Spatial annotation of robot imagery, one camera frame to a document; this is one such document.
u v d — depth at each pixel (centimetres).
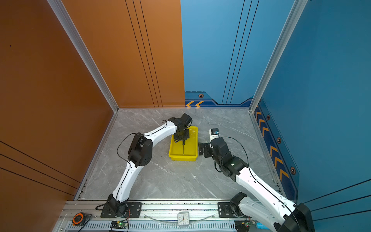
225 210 72
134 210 74
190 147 96
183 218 70
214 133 67
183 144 97
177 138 91
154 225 70
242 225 71
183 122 83
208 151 68
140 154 61
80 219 69
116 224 71
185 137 91
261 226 67
